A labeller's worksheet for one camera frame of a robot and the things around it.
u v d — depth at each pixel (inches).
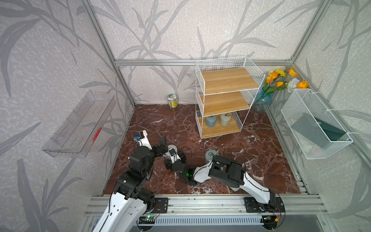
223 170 23.4
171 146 34.5
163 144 24.8
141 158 19.7
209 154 32.5
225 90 28.0
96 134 25.3
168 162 32.1
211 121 40.1
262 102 44.0
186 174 29.1
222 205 29.6
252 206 27.9
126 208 18.4
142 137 23.5
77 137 26.7
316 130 25.1
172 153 31.0
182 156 33.4
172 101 45.5
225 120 39.7
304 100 33.5
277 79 40.2
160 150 24.5
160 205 29.0
